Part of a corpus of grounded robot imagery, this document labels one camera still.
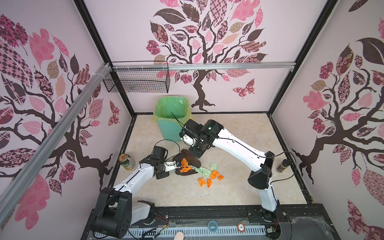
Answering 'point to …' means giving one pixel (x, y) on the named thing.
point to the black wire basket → (139, 77)
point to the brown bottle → (285, 163)
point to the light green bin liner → (173, 108)
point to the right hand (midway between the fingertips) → (196, 148)
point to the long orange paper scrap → (185, 167)
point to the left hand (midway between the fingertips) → (163, 169)
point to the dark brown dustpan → (178, 159)
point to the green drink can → (128, 163)
